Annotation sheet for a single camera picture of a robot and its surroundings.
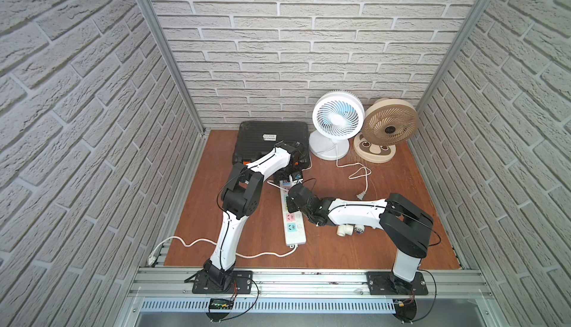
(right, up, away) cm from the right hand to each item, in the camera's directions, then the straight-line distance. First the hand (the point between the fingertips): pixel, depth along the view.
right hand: (291, 194), depth 89 cm
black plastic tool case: (-18, +25, +20) cm, 37 cm away
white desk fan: (+19, +32, -1) cm, 38 cm away
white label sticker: (-12, +25, +17) cm, 33 cm away
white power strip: (+1, -10, -5) cm, 12 cm away
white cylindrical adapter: (+23, -12, -7) cm, 26 cm away
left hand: (-2, +6, +10) cm, 12 cm away
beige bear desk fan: (+40, +30, +1) cm, 50 cm away
